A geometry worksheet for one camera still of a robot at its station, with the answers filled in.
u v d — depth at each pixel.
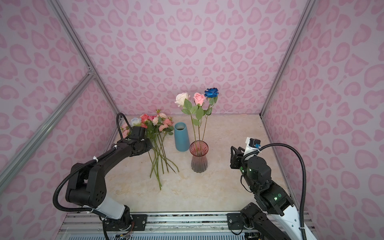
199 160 0.89
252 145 0.54
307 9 0.70
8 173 0.50
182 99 0.73
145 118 1.07
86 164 0.47
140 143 0.76
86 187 0.45
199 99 0.69
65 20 0.72
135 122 0.98
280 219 0.43
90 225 0.73
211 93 0.72
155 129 1.07
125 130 1.07
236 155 0.57
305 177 0.47
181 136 0.89
